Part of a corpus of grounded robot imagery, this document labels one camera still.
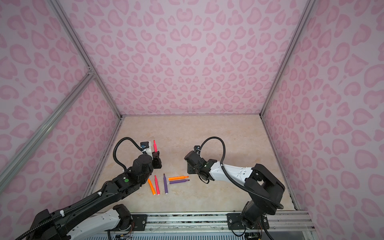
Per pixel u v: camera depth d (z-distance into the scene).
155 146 0.78
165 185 0.85
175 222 0.75
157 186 0.85
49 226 0.40
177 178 0.88
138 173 0.57
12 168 0.51
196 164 0.65
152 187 0.84
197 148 0.78
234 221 0.74
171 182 0.86
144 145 0.68
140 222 0.73
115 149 0.53
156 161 0.70
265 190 0.43
